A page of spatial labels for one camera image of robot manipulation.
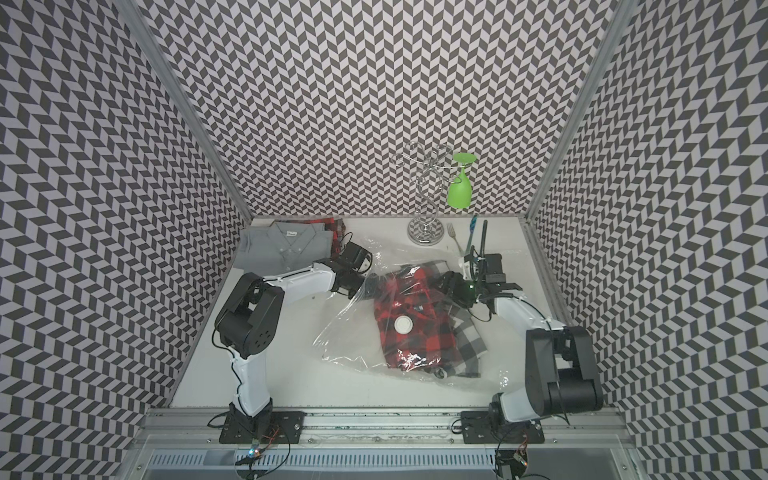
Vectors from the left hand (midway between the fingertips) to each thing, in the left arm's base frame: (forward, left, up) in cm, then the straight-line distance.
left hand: (382, 295), depth 94 cm
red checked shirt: (-10, -10, +2) cm, 14 cm away
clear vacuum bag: (-16, +7, +9) cm, 20 cm away
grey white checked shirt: (-16, -26, 0) cm, 30 cm away
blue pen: (+32, -34, -2) cm, 47 cm away
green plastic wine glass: (+26, -25, +22) cm, 42 cm away
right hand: (-3, -17, +6) cm, 19 cm away
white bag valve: (-10, -7, +1) cm, 12 cm away
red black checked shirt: (+28, +19, +4) cm, 34 cm away
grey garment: (+15, +34, +6) cm, 38 cm away
